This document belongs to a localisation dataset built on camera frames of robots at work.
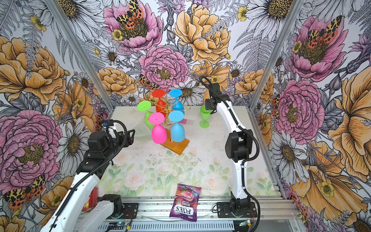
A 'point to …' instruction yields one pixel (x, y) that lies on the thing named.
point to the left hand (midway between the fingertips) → (129, 135)
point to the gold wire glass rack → (178, 147)
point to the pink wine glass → (159, 135)
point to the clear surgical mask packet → (142, 131)
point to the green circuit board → (116, 225)
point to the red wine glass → (160, 107)
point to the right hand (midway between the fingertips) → (211, 107)
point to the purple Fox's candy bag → (185, 204)
